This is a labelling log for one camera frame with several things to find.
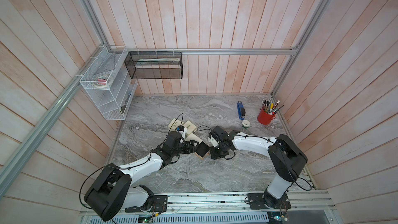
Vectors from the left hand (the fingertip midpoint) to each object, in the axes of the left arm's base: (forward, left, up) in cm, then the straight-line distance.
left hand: (193, 145), depth 86 cm
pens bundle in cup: (+22, -46, +8) cm, 52 cm away
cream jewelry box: (+15, +2, -4) cm, 16 cm away
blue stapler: (+28, -33, -2) cm, 43 cm away
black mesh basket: (+51, +27, +18) cm, 60 cm away
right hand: (-3, -11, -7) cm, 13 cm away
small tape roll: (+18, -35, -5) cm, 40 cm away
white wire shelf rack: (+14, +40, +22) cm, 48 cm away
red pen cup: (+20, -46, -1) cm, 51 cm away
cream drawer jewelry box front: (+17, +11, -3) cm, 20 cm away
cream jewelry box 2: (0, -5, -4) cm, 6 cm away
